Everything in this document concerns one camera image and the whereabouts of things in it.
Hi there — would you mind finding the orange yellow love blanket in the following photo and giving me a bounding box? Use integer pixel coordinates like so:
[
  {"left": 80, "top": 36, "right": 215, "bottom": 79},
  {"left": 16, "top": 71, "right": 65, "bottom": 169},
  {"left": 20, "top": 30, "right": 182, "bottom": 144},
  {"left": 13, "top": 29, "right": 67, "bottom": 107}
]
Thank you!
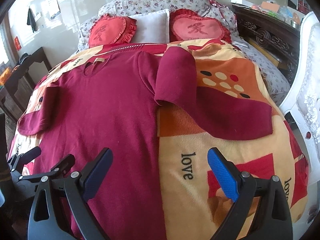
[{"left": 10, "top": 39, "right": 309, "bottom": 239}]

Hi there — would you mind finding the white square pillow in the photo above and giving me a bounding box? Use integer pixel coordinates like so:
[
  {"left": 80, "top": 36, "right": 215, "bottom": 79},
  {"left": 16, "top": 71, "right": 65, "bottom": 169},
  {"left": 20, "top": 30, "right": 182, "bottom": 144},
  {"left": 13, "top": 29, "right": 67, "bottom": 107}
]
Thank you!
[{"left": 130, "top": 9, "right": 170, "bottom": 44}]

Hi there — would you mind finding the right red heart cushion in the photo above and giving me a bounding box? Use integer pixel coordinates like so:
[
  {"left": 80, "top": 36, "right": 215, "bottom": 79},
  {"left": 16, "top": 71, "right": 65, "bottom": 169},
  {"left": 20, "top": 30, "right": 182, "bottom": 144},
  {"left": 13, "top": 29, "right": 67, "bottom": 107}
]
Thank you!
[{"left": 169, "top": 9, "right": 232, "bottom": 43}]

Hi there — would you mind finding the white wall calendar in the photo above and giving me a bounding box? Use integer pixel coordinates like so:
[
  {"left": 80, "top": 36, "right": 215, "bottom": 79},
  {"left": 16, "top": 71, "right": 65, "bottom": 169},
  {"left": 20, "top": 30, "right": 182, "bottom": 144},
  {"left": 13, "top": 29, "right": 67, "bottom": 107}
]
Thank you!
[{"left": 46, "top": 0, "right": 60, "bottom": 20}]

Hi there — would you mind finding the left red heart cushion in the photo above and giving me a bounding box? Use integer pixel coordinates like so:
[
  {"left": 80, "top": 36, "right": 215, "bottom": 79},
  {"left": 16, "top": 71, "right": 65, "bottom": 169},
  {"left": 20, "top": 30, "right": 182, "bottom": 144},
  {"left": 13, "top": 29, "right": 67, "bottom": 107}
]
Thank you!
[{"left": 88, "top": 15, "right": 137, "bottom": 48}]

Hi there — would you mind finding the red heart cushion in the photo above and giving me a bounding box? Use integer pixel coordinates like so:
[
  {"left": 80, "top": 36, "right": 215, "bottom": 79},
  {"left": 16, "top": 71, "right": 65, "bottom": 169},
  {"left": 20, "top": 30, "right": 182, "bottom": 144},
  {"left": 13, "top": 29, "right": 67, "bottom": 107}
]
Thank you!
[
  {"left": 88, "top": 15, "right": 137, "bottom": 48},
  {"left": 169, "top": 9, "right": 232, "bottom": 43}
]

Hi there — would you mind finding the dark carved wooden cabinet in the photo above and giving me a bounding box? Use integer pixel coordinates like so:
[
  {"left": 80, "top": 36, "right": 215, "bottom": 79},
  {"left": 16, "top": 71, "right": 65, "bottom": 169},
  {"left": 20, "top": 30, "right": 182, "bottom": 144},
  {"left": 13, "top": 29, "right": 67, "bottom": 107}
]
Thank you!
[{"left": 232, "top": 4, "right": 300, "bottom": 84}]

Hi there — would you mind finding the white ornate chair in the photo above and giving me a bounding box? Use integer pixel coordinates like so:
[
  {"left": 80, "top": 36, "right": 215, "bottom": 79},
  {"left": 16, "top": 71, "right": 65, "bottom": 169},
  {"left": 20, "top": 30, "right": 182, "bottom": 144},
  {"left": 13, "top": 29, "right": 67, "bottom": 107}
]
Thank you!
[{"left": 280, "top": 11, "right": 319, "bottom": 183}]

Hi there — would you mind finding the red wall sticker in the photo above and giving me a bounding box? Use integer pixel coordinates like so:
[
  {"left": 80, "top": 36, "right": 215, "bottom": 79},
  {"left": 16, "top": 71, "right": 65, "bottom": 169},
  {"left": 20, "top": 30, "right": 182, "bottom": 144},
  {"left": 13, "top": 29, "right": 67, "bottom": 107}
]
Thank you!
[{"left": 14, "top": 36, "right": 22, "bottom": 51}]

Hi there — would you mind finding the dark hanging garment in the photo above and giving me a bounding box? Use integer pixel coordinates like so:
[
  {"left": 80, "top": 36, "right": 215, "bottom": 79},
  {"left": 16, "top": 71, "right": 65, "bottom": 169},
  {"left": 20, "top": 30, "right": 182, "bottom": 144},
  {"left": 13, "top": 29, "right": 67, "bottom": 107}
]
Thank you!
[{"left": 27, "top": 8, "right": 37, "bottom": 33}]

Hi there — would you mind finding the dark wooden side table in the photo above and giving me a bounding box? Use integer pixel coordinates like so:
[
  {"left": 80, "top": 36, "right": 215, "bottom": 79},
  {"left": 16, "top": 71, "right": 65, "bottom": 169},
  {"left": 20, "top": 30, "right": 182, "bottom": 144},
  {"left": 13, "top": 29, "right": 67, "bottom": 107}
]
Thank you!
[{"left": 0, "top": 47, "right": 53, "bottom": 120}]

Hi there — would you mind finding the maroon long-sleeve sweater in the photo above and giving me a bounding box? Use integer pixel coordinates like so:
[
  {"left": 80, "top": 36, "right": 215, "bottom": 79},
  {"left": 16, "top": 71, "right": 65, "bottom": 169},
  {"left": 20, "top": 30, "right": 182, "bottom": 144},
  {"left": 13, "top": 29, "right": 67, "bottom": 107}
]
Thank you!
[{"left": 17, "top": 47, "right": 272, "bottom": 239}]

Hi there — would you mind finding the floral bed sheet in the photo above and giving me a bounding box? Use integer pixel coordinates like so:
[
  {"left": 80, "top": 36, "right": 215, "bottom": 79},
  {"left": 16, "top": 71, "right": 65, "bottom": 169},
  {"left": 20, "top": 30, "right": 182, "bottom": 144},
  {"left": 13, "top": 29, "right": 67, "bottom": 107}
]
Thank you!
[{"left": 78, "top": 0, "right": 290, "bottom": 106}]

